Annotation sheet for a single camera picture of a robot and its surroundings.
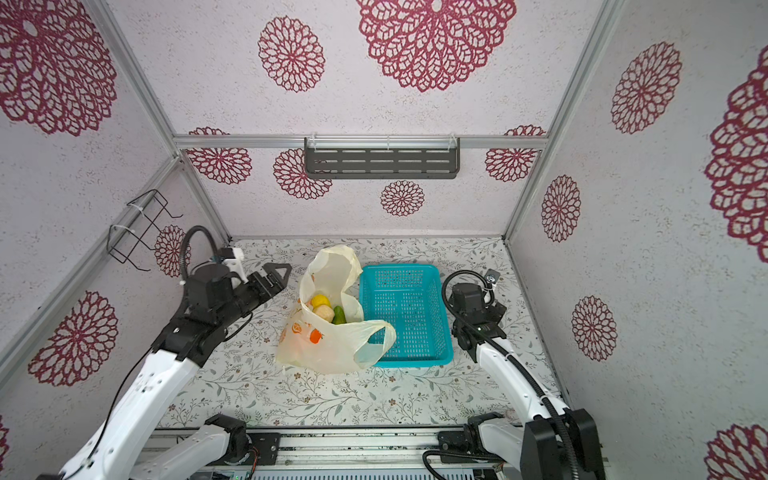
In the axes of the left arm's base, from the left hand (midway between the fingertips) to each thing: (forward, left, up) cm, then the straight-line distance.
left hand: (281, 279), depth 73 cm
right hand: (+3, -52, -10) cm, 53 cm away
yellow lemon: (+8, -5, -22) cm, 24 cm away
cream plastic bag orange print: (-10, -5, -15) cm, 19 cm away
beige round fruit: (+3, -7, -21) cm, 22 cm away
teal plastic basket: (+13, -35, -29) cm, 47 cm away
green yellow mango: (+3, -11, -24) cm, 27 cm away
